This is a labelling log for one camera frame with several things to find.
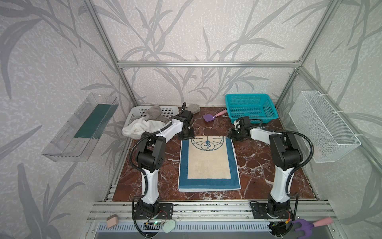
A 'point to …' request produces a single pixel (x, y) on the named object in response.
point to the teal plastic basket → (258, 107)
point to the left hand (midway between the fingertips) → (192, 132)
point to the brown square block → (112, 220)
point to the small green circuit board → (156, 223)
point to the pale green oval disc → (168, 226)
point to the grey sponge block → (193, 108)
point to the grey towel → (154, 113)
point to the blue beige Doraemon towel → (208, 164)
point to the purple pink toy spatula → (209, 117)
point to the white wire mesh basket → (327, 136)
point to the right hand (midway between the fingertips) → (228, 131)
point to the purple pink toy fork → (306, 227)
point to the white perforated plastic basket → (139, 112)
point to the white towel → (142, 125)
